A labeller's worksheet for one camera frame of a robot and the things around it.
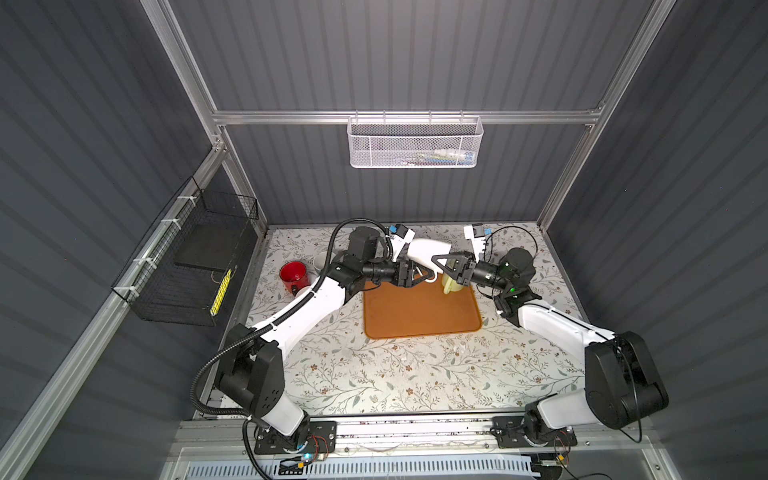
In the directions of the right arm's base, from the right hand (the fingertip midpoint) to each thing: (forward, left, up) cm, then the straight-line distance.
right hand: (438, 262), depth 72 cm
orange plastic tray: (+3, +3, -29) cm, 30 cm away
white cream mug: (+4, +4, 0) cm, 5 cm away
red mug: (+12, +45, -24) cm, 52 cm away
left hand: (-2, +1, -3) cm, 4 cm away
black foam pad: (+3, +56, +3) cm, 57 cm away
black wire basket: (-2, +63, -1) cm, 63 cm away
